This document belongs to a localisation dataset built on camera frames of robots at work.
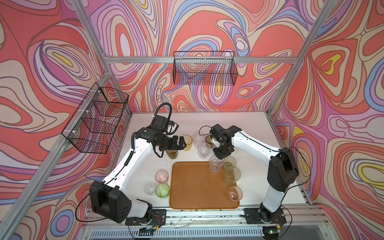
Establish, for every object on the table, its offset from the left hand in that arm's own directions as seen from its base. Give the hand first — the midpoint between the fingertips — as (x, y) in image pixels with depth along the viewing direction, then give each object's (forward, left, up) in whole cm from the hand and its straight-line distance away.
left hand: (181, 144), depth 78 cm
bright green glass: (-17, +11, -20) cm, 28 cm away
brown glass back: (+11, -17, -11) cm, 23 cm away
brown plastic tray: (-15, -6, -21) cm, 26 cm away
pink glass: (-19, -29, -19) cm, 40 cm away
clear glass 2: (+8, -13, -17) cm, 23 cm away
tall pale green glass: (-9, -30, -19) cm, 36 cm away
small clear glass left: (-17, +17, -18) cm, 30 cm away
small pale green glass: (-1, -28, -17) cm, 33 cm away
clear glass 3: (-2, -20, -19) cm, 28 cm away
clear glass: (+15, -10, -18) cm, 26 cm away
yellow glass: (+13, -3, -15) cm, 20 cm away
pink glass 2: (-10, +12, -17) cm, 23 cm away
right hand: (-2, -24, -12) cm, 27 cm away
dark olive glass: (+4, +7, -17) cm, 19 cm away
